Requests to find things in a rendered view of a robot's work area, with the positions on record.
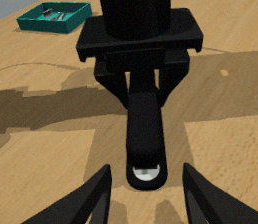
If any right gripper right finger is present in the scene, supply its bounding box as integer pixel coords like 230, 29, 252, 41
182, 163, 258, 224

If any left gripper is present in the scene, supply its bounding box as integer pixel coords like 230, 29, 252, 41
76, 0, 203, 110

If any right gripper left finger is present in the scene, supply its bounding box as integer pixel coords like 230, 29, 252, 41
21, 164, 112, 224

